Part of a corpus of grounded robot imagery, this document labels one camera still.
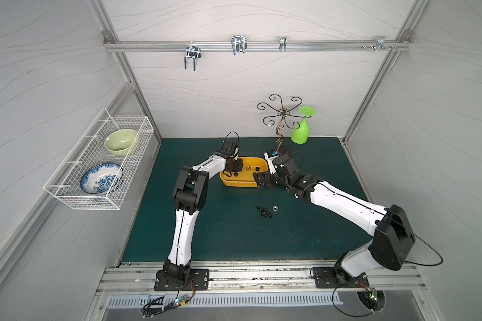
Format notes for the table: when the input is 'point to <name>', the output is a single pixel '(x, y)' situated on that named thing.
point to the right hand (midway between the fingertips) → (264, 171)
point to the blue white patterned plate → (102, 178)
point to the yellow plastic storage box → (245, 178)
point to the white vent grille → (223, 300)
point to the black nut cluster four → (270, 216)
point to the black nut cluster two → (264, 210)
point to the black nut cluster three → (264, 214)
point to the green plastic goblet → (300, 132)
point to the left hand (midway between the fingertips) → (240, 165)
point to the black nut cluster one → (258, 207)
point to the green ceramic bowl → (120, 142)
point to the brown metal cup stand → (284, 114)
